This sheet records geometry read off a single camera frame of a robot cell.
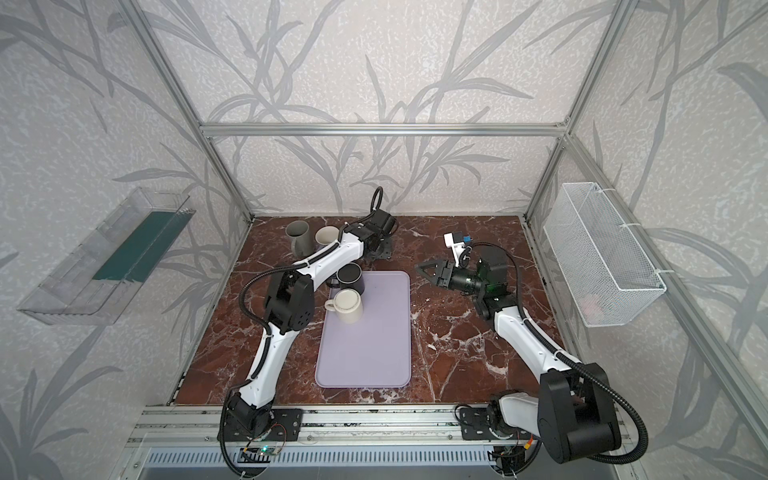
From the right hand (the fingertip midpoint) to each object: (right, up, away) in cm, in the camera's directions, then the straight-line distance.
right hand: (419, 262), depth 76 cm
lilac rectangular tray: (-13, -27, +9) cm, 31 cm away
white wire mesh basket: (+39, -1, -15) cm, 41 cm away
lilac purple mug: (-33, +7, +32) cm, 47 cm away
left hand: (-10, +5, +26) cm, 28 cm away
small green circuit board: (-37, -45, -5) cm, 59 cm away
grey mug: (-40, +6, +27) cm, 48 cm away
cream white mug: (-20, -14, +11) cm, 27 cm away
